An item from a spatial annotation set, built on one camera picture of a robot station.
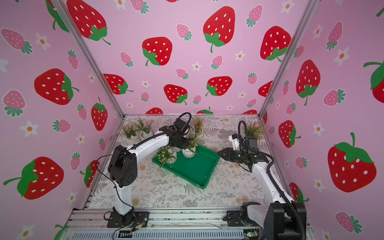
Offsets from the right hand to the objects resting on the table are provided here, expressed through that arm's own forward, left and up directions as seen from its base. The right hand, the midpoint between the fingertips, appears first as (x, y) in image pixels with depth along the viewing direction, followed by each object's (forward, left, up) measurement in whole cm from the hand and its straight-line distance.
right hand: (218, 154), depth 80 cm
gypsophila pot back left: (+20, +50, -6) cm, 54 cm away
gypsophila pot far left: (+15, +58, -7) cm, 60 cm away
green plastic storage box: (-3, +11, -14) cm, 19 cm away
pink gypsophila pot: (0, +30, -3) cm, 30 cm away
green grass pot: (+19, -23, -2) cm, 31 cm away
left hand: (+10, +20, -7) cm, 23 cm away
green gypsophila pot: (+4, +17, -6) cm, 18 cm away
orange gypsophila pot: (+22, +13, -5) cm, 26 cm away
